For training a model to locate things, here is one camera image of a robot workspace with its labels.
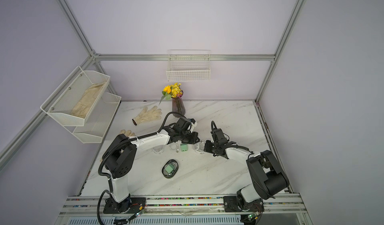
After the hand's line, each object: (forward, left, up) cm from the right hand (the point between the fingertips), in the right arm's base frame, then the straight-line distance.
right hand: (206, 148), depth 93 cm
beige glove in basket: (+13, +65, +30) cm, 73 cm away
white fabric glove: (+29, +39, 0) cm, 49 cm away
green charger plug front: (-13, +22, +1) cm, 26 cm away
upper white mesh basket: (+12, +70, +32) cm, 78 cm away
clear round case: (-1, +30, +2) cm, 30 cm away
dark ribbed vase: (+28, +19, +9) cm, 35 cm away
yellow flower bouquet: (+28, +21, +24) cm, 42 cm away
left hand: (+2, +5, +7) cm, 8 cm away
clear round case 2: (-1, +5, +5) cm, 7 cm away
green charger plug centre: (0, +14, +1) cm, 14 cm away
